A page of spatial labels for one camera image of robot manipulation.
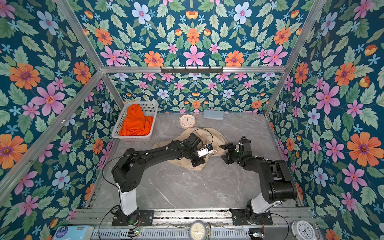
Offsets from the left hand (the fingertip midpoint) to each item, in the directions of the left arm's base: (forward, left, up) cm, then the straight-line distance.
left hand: (207, 158), depth 86 cm
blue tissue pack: (-31, +62, -2) cm, 70 cm away
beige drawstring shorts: (+16, -2, 0) cm, 16 cm away
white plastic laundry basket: (+49, +42, -4) cm, 65 cm away
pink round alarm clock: (+35, +12, -5) cm, 37 cm away
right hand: (+7, -9, -1) cm, 11 cm away
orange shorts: (+31, +48, -2) cm, 57 cm away
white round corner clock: (-37, -42, -4) cm, 56 cm away
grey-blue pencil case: (+40, -9, -5) cm, 41 cm away
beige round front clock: (-34, +7, -3) cm, 35 cm away
